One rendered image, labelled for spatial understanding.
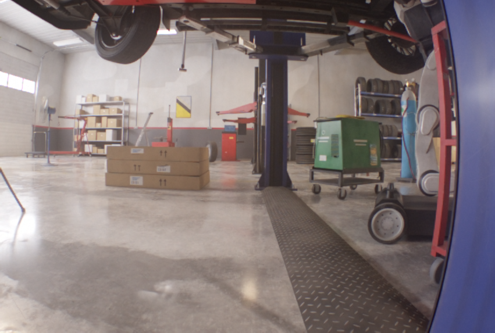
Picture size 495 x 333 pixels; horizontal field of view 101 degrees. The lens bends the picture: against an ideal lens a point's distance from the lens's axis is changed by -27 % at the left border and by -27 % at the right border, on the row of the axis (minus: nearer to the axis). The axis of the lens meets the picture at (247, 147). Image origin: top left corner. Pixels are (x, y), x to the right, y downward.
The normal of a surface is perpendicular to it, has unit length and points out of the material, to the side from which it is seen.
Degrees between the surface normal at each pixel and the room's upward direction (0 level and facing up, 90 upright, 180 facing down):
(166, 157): 90
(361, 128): 86
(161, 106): 90
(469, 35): 90
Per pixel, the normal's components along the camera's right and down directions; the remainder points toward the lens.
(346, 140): 0.45, -0.07
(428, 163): -0.49, -0.01
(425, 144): -0.56, 0.39
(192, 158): 0.02, 0.00
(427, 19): -0.75, 0.26
